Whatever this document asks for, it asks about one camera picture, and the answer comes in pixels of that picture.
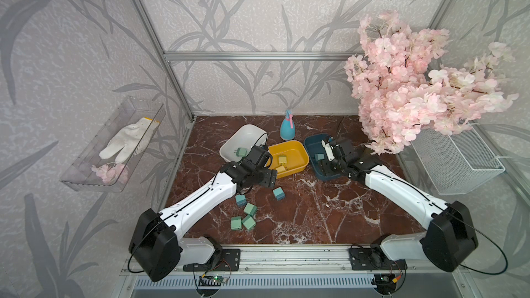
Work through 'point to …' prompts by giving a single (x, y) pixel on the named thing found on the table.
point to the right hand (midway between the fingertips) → (324, 161)
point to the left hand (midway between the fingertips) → (267, 175)
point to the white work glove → (130, 139)
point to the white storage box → (243, 136)
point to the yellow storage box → (287, 156)
